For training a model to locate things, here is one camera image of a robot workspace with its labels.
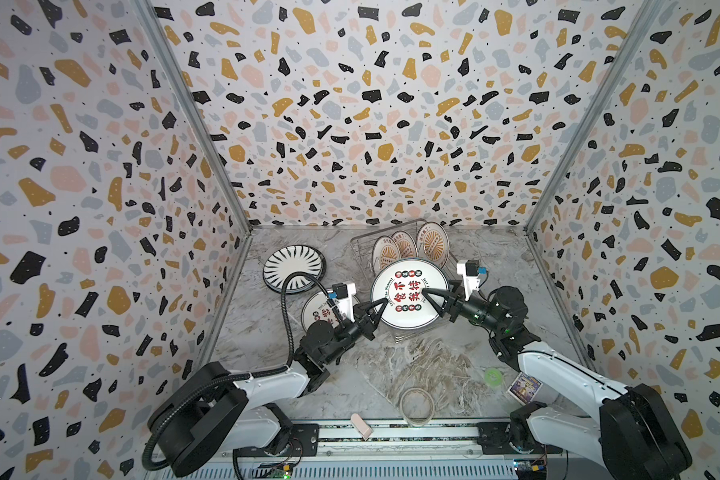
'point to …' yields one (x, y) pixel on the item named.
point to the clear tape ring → (416, 407)
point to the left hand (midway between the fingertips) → (388, 299)
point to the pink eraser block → (361, 426)
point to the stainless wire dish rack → (362, 247)
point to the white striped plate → (292, 259)
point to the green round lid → (493, 377)
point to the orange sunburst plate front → (385, 251)
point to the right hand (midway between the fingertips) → (426, 285)
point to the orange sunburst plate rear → (433, 244)
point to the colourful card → (524, 388)
